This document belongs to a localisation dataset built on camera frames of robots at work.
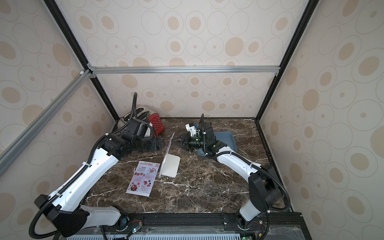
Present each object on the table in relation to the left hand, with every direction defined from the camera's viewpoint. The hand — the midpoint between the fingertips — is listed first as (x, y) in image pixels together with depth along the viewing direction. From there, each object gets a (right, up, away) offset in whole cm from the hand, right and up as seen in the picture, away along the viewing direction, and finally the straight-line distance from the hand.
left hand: (164, 143), depth 71 cm
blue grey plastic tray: (+37, +1, +35) cm, 51 cm away
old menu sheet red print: (-16, -23, +16) cm, 32 cm away
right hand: (+7, +1, +4) cm, 8 cm away
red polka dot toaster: (-19, +17, +27) cm, 38 cm away
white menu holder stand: (0, -15, +18) cm, 24 cm away
